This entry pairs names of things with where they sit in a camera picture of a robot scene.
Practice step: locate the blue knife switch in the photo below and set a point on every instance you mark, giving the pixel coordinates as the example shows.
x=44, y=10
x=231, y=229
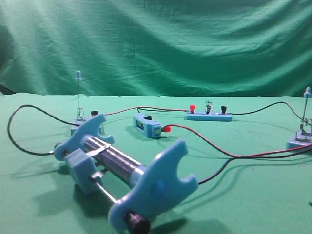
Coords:
x=303, y=137
x=80, y=117

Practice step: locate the blue bulb holder base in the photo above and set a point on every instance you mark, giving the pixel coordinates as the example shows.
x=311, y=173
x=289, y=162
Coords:
x=213, y=115

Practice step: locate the small clear light bulb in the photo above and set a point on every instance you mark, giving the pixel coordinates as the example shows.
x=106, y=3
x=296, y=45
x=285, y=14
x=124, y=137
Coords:
x=208, y=106

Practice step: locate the blue battery holder box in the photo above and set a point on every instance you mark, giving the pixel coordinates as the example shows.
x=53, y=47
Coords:
x=145, y=125

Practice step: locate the blue sliding rheostat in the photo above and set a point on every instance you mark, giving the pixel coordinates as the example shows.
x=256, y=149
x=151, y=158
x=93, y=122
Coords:
x=154, y=189

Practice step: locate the green backdrop cloth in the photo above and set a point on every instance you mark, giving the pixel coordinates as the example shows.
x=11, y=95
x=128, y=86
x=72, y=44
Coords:
x=156, y=47

